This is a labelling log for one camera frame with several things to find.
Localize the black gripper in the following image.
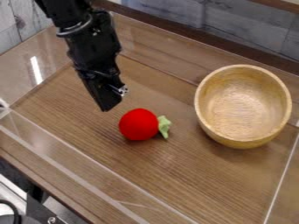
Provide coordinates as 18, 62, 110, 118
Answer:
57, 10, 128, 109

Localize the wooden brown bowl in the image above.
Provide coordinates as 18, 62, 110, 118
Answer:
193, 64, 292, 150

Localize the black cable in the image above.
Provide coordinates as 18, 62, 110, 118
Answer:
0, 199, 22, 224

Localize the black table clamp mount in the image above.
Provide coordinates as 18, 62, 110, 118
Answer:
25, 185, 66, 224

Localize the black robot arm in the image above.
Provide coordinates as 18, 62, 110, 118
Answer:
33, 0, 126, 111

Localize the clear acrylic tray wall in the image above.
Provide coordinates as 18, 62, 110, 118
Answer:
0, 105, 198, 224

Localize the red plush tomato toy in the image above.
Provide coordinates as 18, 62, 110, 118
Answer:
117, 108, 172, 141

